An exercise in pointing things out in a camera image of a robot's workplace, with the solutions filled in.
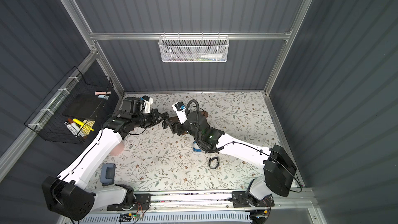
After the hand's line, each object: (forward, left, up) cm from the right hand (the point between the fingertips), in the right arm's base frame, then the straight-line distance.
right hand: (171, 118), depth 71 cm
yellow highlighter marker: (-4, +40, 0) cm, 40 cm away
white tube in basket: (+43, -20, +5) cm, 48 cm away
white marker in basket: (-7, +43, +1) cm, 43 cm away
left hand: (+2, +3, -3) cm, 5 cm away
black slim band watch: (-9, -19, -28) cm, 35 cm away
